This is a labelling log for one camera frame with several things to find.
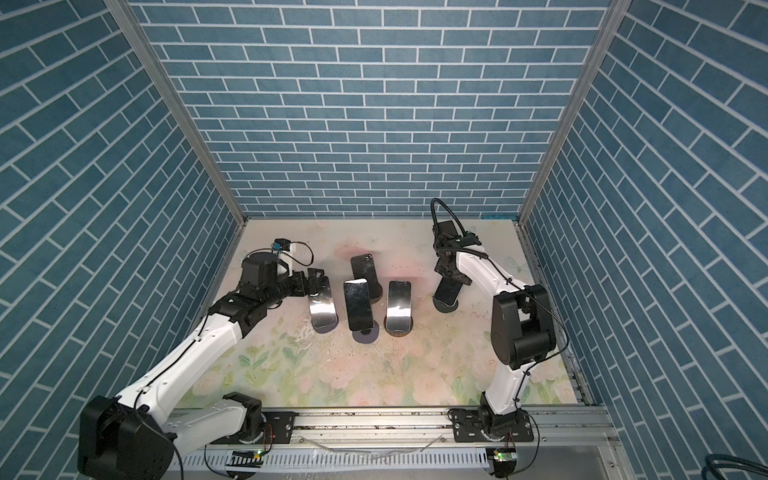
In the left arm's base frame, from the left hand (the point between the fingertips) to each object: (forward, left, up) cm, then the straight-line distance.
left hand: (311, 271), depth 82 cm
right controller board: (-42, -50, -23) cm, 69 cm away
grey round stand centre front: (-11, -15, -18) cm, 26 cm away
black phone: (-6, -13, -8) cm, 16 cm away
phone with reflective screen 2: (-6, -24, -10) cm, 27 cm away
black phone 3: (0, -40, -11) cm, 41 cm away
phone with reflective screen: (-6, -2, -12) cm, 13 cm away
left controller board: (-40, +14, -22) cm, 48 cm away
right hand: (+7, -41, -8) cm, 43 cm away
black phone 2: (+6, -14, -8) cm, 17 cm away
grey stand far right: (-4, -39, -14) cm, 41 cm away
